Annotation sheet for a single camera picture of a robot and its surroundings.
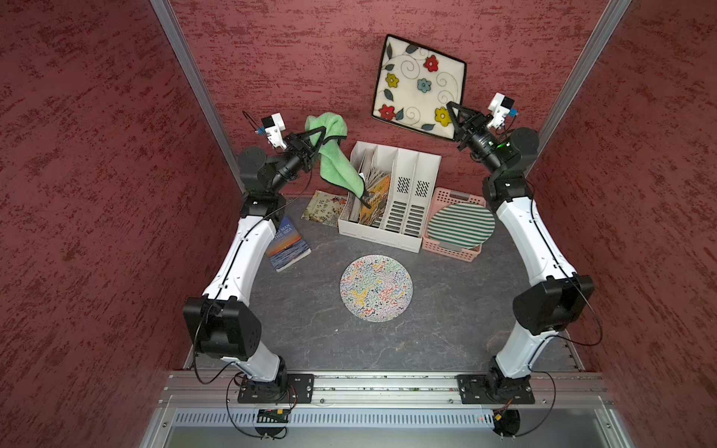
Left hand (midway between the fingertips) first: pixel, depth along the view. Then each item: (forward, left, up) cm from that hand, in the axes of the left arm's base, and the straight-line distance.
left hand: (328, 134), depth 63 cm
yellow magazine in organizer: (+14, -12, -34) cm, 39 cm away
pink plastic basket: (+27, -42, -48) cm, 69 cm away
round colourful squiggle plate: (-15, -13, -50) cm, 54 cm away
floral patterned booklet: (+23, +9, -51) cm, 57 cm away
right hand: (+4, -26, +4) cm, 27 cm away
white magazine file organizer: (+28, -23, -42) cm, 56 cm away
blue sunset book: (+2, +21, -50) cm, 54 cm away
